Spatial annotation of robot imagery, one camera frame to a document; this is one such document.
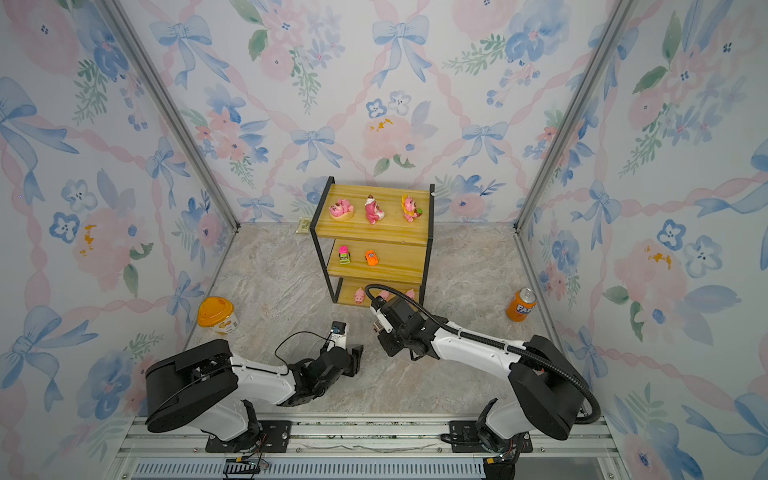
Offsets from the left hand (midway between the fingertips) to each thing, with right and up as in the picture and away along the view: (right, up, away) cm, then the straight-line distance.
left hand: (358, 345), depth 87 cm
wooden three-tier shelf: (+4, +31, -15) cm, 34 cm away
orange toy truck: (+4, +25, -2) cm, 26 cm away
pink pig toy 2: (+8, +18, -27) cm, 33 cm away
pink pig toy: (-1, +13, +9) cm, 16 cm away
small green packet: (-25, +38, +31) cm, 55 cm away
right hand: (+8, +4, -1) cm, 9 cm away
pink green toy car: (-4, +26, -2) cm, 27 cm away
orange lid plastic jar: (-39, +10, -4) cm, 41 cm away
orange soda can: (+48, +12, 0) cm, 49 cm away
